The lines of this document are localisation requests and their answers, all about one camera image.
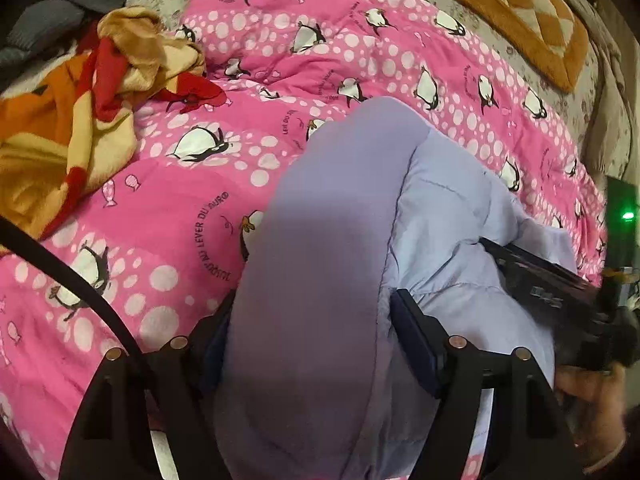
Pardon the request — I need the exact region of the orange yellow printed blanket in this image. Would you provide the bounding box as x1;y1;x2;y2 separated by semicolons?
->
0;6;231;256

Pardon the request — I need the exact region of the orange diamond pattern cushion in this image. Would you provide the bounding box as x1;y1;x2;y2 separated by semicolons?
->
395;0;591;93

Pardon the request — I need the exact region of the pink penguin print blanket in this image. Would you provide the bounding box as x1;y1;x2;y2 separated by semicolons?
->
0;0;608;480

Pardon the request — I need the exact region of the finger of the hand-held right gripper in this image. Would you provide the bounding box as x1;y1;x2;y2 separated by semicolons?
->
479;236;538;291

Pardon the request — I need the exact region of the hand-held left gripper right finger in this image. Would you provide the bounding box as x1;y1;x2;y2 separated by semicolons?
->
390;287;583;480

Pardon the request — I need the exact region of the beige cloth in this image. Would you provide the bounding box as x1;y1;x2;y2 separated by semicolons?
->
582;0;640;181

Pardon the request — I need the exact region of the grey striped garment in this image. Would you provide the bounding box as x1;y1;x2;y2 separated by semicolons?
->
0;0;131;86

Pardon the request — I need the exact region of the lavender zip jacket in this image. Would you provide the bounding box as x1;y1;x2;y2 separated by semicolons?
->
212;96;581;480

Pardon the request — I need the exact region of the black cable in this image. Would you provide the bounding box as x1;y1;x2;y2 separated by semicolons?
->
0;217;151;376

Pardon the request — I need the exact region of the person's right hand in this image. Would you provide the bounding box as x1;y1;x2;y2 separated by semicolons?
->
555;360;631;466

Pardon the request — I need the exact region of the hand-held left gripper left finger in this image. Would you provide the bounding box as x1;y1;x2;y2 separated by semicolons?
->
59;292;236;480

